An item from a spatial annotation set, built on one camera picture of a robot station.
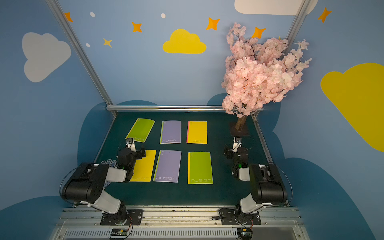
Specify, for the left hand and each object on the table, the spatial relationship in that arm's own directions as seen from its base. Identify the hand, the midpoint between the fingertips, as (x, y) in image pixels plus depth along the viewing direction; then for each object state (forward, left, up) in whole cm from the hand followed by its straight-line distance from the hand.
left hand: (135, 144), depth 94 cm
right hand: (+2, -64, 0) cm, 64 cm away
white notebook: (+16, -40, -7) cm, 43 cm away
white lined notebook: (+17, -20, -9) cm, 28 cm away
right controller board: (-44, -64, -10) cm, 79 cm away
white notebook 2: (-11, -42, -8) cm, 44 cm away
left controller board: (-45, -2, -9) cm, 46 cm away
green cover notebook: (+18, +3, -9) cm, 21 cm away
